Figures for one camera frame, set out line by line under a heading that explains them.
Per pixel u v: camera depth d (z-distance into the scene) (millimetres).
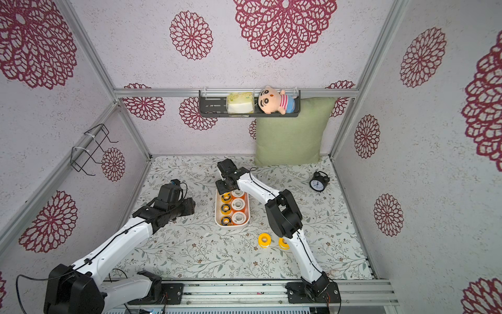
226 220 922
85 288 385
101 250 454
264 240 862
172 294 736
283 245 847
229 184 774
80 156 730
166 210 615
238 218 898
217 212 901
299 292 736
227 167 777
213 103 891
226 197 1003
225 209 965
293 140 1006
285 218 601
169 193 626
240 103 898
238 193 977
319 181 1001
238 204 945
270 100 849
